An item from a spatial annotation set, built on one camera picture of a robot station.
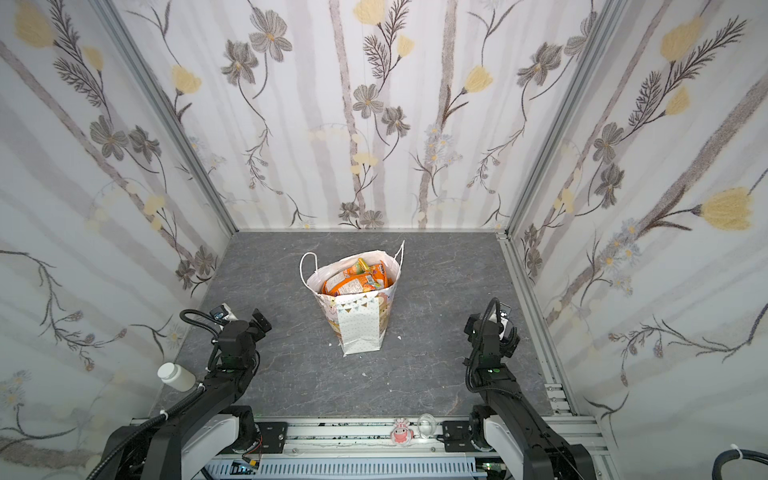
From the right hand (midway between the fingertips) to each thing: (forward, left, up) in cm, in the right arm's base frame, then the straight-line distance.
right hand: (488, 316), depth 86 cm
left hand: (0, +73, -3) cm, 73 cm away
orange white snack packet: (+3, +40, +11) cm, 42 cm away
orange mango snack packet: (+5, +34, +11) cm, 36 cm away
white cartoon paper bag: (-5, +37, +4) cm, 38 cm away
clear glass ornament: (-27, +18, -10) cm, 34 cm away
